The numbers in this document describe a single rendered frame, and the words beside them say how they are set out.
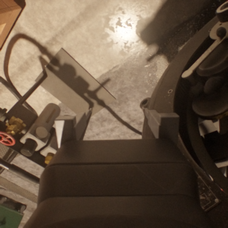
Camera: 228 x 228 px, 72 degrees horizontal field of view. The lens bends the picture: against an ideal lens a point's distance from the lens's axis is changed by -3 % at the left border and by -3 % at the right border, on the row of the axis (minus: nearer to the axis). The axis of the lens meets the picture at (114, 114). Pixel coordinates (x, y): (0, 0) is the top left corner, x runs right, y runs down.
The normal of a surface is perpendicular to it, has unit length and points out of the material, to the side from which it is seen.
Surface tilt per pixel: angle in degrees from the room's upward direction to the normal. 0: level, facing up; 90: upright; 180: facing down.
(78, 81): 0
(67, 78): 0
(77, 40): 0
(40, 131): 90
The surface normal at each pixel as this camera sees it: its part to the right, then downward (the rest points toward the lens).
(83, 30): -0.11, 0.64
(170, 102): -0.68, -0.61
